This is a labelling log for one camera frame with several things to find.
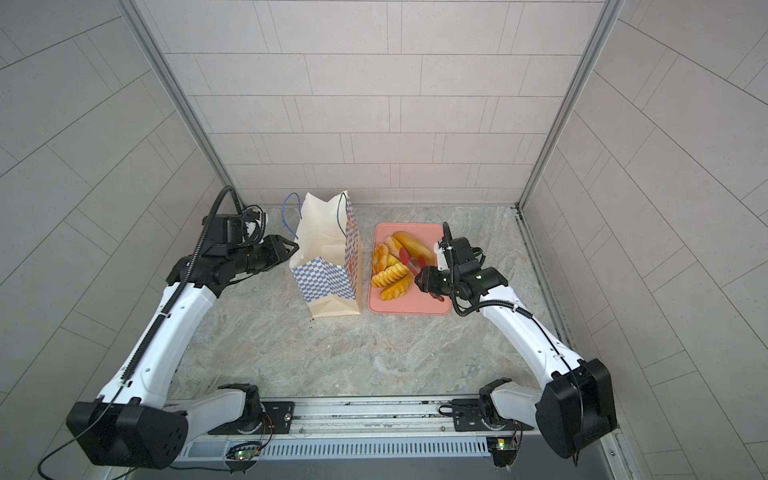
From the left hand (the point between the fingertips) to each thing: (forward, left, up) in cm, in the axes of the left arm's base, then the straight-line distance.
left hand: (302, 243), depth 73 cm
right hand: (-4, -30, -11) cm, 32 cm away
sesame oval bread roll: (+14, -22, -20) cm, 33 cm away
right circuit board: (-40, -48, -25) cm, 68 cm away
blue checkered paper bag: (-4, -7, 0) cm, 8 cm away
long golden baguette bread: (+14, -29, -21) cm, 38 cm away
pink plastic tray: (-5, -29, -22) cm, 37 cm away
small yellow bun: (+8, -22, -20) cm, 30 cm away
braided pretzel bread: (+9, -18, -19) cm, 28 cm away
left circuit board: (-41, +10, -21) cm, 47 cm away
